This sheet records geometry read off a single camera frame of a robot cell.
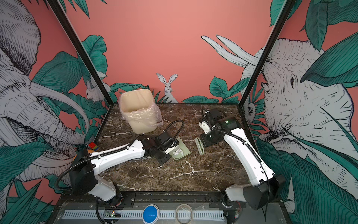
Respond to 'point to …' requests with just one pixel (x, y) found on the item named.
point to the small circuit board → (109, 213)
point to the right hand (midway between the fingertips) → (202, 140)
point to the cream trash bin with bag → (139, 108)
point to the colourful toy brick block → (93, 146)
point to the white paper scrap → (176, 152)
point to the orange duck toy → (90, 150)
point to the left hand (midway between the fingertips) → (166, 155)
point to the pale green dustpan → (184, 149)
